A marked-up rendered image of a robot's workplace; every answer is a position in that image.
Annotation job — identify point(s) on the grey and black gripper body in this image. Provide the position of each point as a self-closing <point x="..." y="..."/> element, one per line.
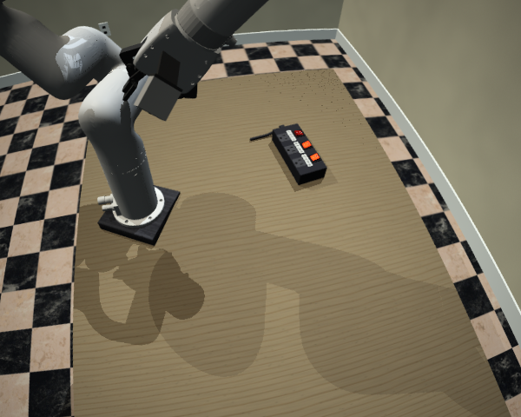
<point x="168" y="35"/>

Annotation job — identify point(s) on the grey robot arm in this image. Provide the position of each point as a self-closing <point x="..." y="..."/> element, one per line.
<point x="64" y="65"/>

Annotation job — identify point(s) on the black power strip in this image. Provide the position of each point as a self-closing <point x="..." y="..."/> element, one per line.
<point x="298" y="153"/>

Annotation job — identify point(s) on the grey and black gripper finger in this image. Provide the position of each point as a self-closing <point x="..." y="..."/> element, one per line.
<point x="135" y="76"/>
<point x="192" y="94"/>

